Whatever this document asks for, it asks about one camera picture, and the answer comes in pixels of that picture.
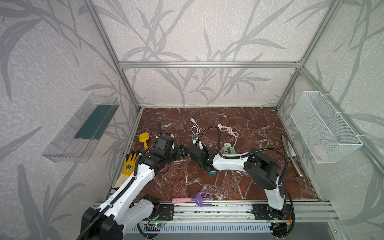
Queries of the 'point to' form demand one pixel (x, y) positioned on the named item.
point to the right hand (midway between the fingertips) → (195, 144)
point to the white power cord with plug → (193, 120)
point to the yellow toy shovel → (143, 138)
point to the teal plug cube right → (212, 173)
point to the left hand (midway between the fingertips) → (184, 147)
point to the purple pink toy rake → (198, 199)
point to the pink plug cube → (224, 150)
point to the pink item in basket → (318, 150)
